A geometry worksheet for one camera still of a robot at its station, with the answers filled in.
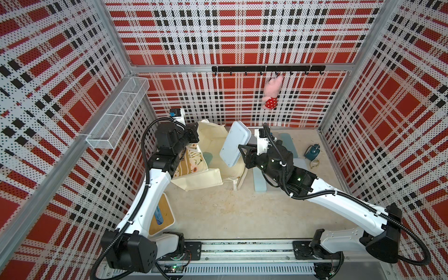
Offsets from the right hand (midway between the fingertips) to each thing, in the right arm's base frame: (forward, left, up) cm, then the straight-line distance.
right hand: (244, 145), depth 67 cm
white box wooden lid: (-18, +37, -29) cm, 50 cm away
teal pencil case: (+32, -31, -36) cm, 57 cm away
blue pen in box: (-17, +40, -30) cm, 53 cm away
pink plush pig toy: (+40, -16, -2) cm, 43 cm away
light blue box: (+15, -35, -35) cm, 52 cm away
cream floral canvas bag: (-2, +19, -10) cm, 21 cm away
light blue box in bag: (+15, +20, -29) cm, 38 cm away
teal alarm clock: (+18, -41, -28) cm, 53 cm away
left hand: (+12, +19, +1) cm, 22 cm away
